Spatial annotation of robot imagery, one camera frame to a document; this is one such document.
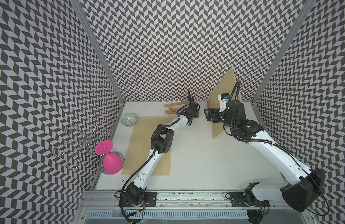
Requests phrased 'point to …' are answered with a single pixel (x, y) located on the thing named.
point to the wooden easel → (173, 110)
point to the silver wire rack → (77, 144)
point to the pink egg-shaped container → (113, 164)
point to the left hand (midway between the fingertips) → (194, 111)
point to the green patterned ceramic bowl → (129, 119)
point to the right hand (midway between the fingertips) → (210, 112)
